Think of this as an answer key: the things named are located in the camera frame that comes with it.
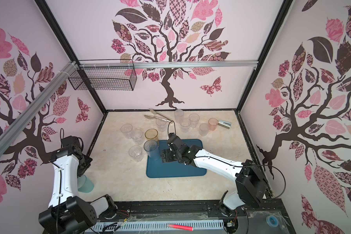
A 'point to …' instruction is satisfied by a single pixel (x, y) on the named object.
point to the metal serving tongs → (157, 116)
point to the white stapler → (224, 124)
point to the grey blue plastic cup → (151, 148)
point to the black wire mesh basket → (107, 74)
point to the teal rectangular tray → (156, 169)
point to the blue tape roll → (272, 221)
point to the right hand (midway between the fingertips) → (165, 153)
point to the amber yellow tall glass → (152, 134)
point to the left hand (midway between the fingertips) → (85, 171)
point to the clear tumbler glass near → (126, 128)
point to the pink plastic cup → (213, 123)
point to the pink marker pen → (180, 227)
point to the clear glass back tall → (179, 114)
